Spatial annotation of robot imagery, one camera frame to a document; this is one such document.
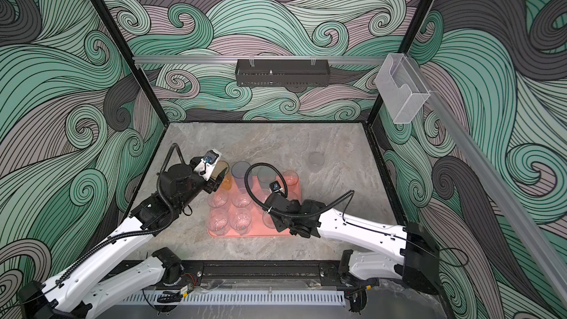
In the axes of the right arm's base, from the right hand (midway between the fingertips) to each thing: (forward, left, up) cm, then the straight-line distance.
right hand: (277, 215), depth 76 cm
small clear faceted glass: (+1, +24, -9) cm, 25 cm away
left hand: (+13, +21, +16) cm, 29 cm away
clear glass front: (+9, +15, -5) cm, 18 cm away
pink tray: (-1, +8, -10) cm, 13 cm away
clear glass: (+9, +24, -5) cm, 26 cm away
